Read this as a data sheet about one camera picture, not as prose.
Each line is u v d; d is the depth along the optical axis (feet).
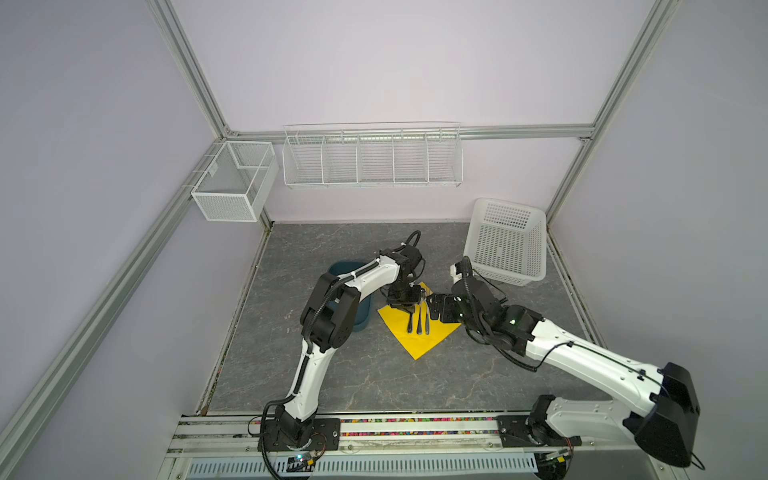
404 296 2.79
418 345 2.92
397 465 5.18
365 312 2.92
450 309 2.23
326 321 1.86
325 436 2.42
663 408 1.28
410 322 3.07
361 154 3.34
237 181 3.36
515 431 2.43
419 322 3.07
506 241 3.79
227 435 2.47
